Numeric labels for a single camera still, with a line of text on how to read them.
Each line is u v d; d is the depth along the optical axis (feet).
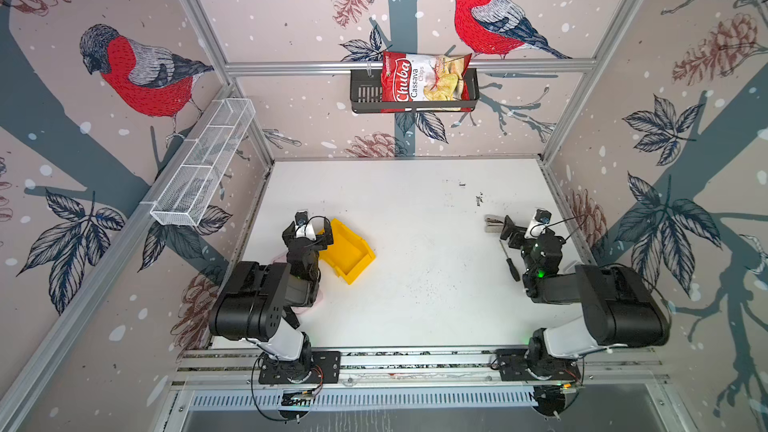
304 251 2.29
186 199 2.31
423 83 2.88
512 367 2.39
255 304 1.46
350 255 2.97
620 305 1.50
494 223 3.28
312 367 2.38
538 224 2.53
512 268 2.95
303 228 2.54
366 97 3.10
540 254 2.27
